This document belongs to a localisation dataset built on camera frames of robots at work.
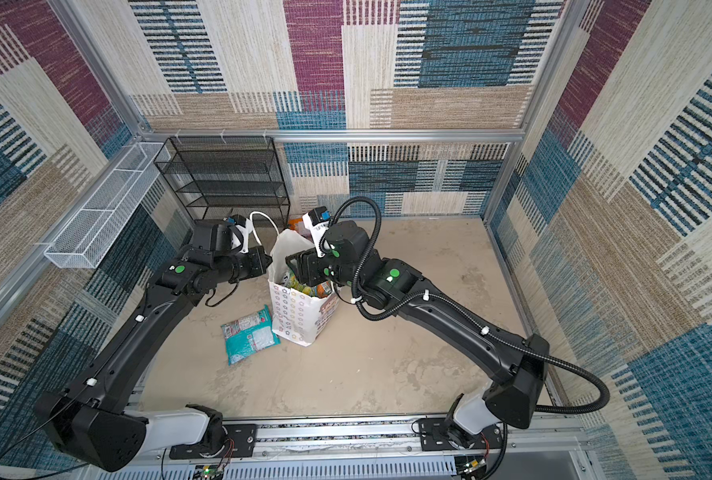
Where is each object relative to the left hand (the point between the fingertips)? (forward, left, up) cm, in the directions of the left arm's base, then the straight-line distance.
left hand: (273, 254), depth 75 cm
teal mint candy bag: (-10, +11, -25) cm, 29 cm away
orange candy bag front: (-3, -11, -12) cm, 17 cm away
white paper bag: (-11, -5, -12) cm, 17 cm away
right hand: (-7, -8, +6) cm, 13 cm away
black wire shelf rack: (+43, +26, -7) cm, 51 cm away
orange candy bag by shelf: (+34, +3, -24) cm, 42 cm away
